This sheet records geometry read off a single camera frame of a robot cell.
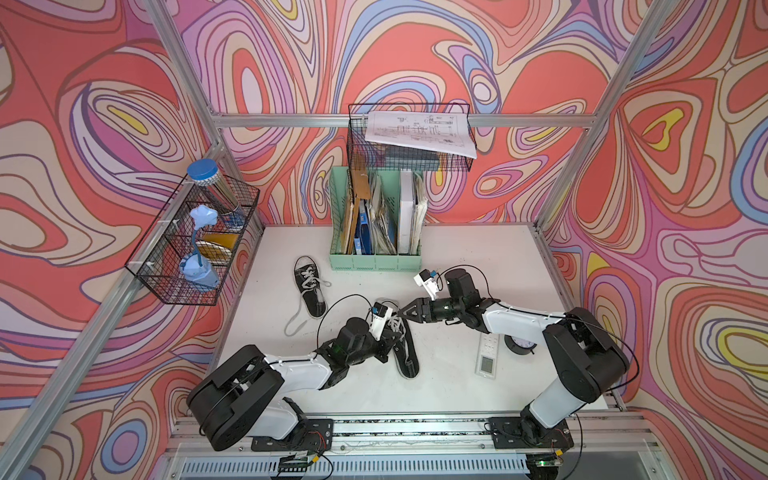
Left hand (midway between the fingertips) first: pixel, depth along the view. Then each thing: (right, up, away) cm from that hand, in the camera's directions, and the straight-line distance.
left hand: (402, 338), depth 83 cm
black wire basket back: (-12, +57, +18) cm, 61 cm away
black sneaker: (+1, -4, +1) cm, 4 cm away
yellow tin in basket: (-45, +25, -13) cm, 53 cm away
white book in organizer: (+2, +37, +12) cm, 39 cm away
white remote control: (+25, -6, +3) cm, 26 cm away
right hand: (+1, +4, +1) cm, 5 cm away
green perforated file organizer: (-7, +34, +8) cm, 36 cm away
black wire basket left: (-50, +23, -17) cm, 57 cm away
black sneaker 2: (-32, +15, +17) cm, 39 cm away
